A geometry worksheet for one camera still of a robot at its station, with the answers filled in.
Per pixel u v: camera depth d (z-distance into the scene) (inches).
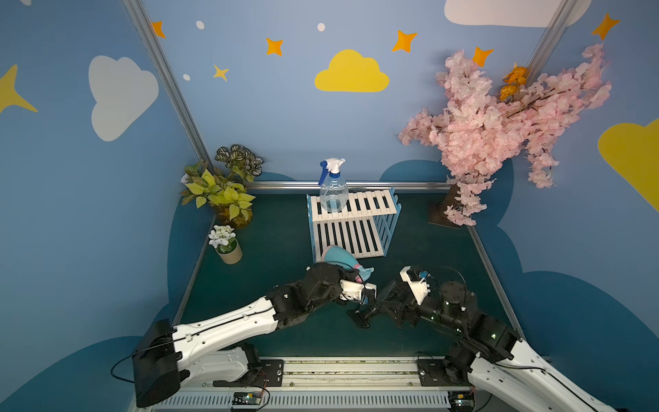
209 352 17.4
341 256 32.0
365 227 42.5
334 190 28.9
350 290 24.5
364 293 23.8
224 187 35.5
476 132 28.9
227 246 36.8
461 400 28.3
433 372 29.1
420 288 24.3
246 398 28.2
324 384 28.9
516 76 32.2
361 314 32.7
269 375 28.9
